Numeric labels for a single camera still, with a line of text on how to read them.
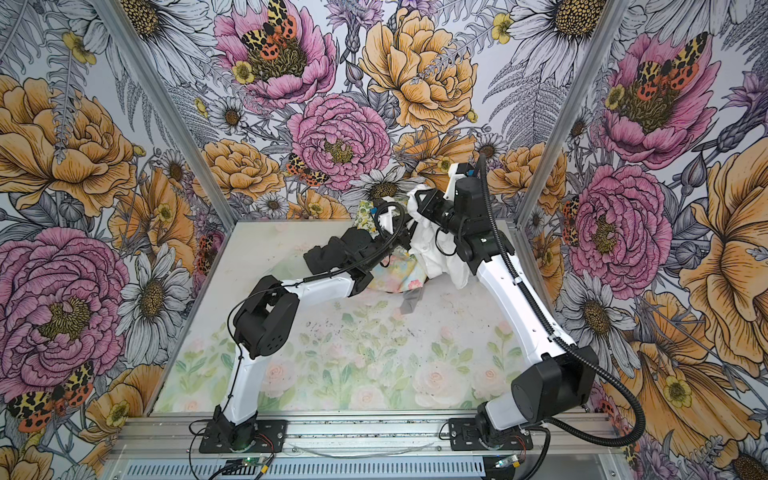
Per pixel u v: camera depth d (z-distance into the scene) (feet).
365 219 3.55
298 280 2.00
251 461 2.34
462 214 1.90
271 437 2.42
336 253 3.67
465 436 2.43
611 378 1.24
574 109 2.92
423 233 2.69
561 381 1.32
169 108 2.89
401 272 3.17
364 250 2.26
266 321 1.81
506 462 2.34
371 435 2.49
